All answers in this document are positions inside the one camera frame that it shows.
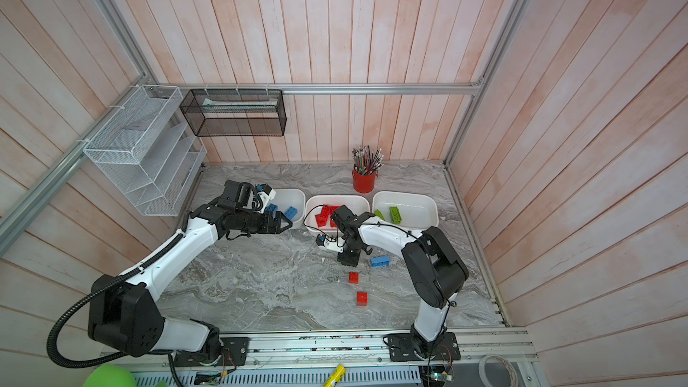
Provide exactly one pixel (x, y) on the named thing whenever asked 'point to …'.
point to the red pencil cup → (364, 184)
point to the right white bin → (419, 210)
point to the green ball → (110, 375)
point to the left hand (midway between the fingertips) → (281, 228)
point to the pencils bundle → (367, 162)
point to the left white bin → (288, 198)
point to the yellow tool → (335, 376)
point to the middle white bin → (314, 205)
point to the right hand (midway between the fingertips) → (347, 254)
